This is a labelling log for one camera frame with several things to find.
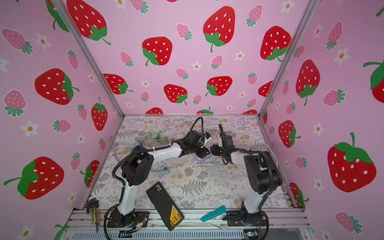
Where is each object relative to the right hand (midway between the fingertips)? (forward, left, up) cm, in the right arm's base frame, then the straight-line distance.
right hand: (214, 148), depth 98 cm
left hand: (-4, +4, +4) cm, 6 cm away
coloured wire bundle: (-44, +61, 0) cm, 75 cm away
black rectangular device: (-38, +23, -1) cm, 45 cm away
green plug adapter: (+4, +42, +2) cm, 42 cm away
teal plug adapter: (-2, +53, +1) cm, 53 cm away
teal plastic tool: (-36, -6, -4) cm, 36 cm away
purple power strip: (-10, +9, 0) cm, 14 cm away
